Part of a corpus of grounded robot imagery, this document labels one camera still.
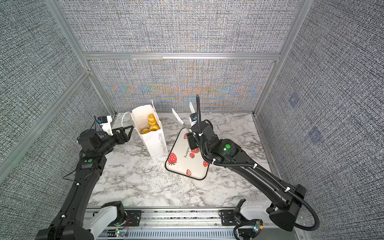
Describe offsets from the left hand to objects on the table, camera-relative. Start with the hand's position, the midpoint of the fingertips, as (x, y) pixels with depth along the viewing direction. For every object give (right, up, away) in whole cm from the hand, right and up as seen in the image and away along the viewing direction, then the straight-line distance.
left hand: (129, 127), depth 74 cm
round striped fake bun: (+8, -1, +15) cm, 17 cm away
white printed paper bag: (+2, +4, +19) cm, 19 cm away
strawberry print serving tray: (+27, -21, +19) cm, 39 cm away
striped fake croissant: (+7, +4, +17) cm, 19 cm away
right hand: (+32, -2, -4) cm, 32 cm away
